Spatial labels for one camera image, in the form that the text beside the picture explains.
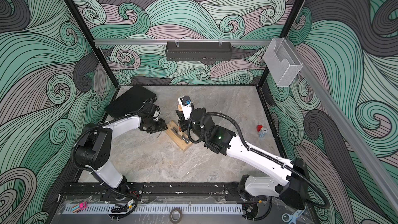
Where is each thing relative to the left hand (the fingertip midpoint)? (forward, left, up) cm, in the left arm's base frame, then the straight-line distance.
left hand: (163, 127), depth 93 cm
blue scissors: (-44, -62, -2) cm, 76 cm away
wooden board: (-5, -8, +2) cm, 9 cm away
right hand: (-8, -11, +28) cm, 31 cm away
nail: (-3, +3, -3) cm, 6 cm away
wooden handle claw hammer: (-8, -12, +9) cm, 17 cm away
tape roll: (-43, -11, -3) cm, 44 cm away
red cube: (+3, -61, -6) cm, 61 cm away
